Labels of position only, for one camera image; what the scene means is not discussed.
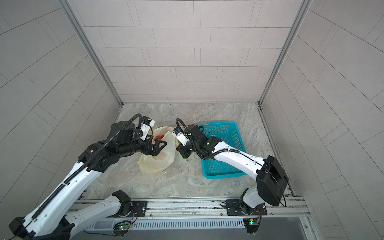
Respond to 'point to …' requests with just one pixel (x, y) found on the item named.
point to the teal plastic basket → (228, 132)
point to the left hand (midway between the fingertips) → (162, 139)
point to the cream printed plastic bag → (167, 159)
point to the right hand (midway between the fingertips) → (178, 149)
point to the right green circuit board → (252, 224)
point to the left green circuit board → (121, 228)
